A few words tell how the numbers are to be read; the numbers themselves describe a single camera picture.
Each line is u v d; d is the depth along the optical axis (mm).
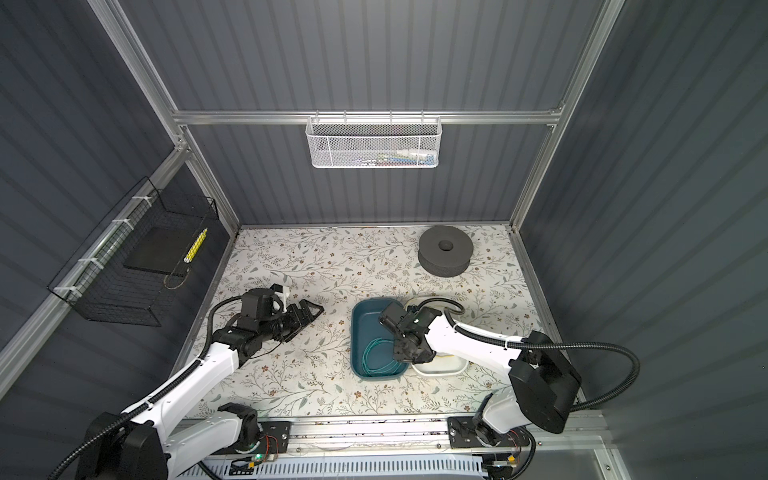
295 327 737
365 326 928
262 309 655
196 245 782
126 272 720
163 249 752
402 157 926
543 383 426
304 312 747
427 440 741
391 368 829
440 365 826
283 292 798
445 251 1051
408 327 598
